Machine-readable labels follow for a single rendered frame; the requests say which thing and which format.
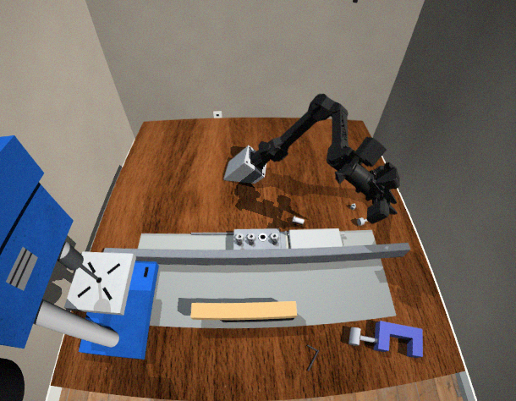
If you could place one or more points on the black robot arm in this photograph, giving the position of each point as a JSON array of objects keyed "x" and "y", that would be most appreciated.
[{"x": 340, "y": 156}]

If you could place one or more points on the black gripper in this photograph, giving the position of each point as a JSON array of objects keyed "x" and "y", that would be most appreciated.
[{"x": 381, "y": 207}]

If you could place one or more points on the blue c-clamp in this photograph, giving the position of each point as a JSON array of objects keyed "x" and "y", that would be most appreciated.
[{"x": 385, "y": 330}]

